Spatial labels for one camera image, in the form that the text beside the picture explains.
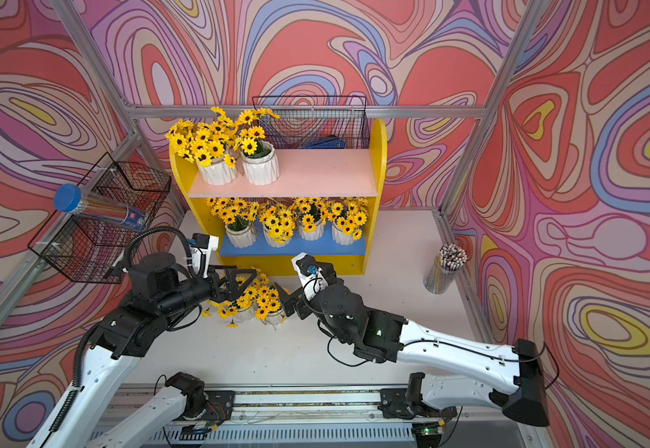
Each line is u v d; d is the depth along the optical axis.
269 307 0.77
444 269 0.84
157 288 0.47
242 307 0.81
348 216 0.80
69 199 0.64
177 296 0.52
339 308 0.44
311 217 0.82
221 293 0.56
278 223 0.79
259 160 0.65
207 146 0.60
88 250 0.73
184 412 0.63
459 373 0.43
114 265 0.72
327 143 0.88
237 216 0.80
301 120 0.99
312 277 0.51
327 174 0.73
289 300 0.55
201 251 0.52
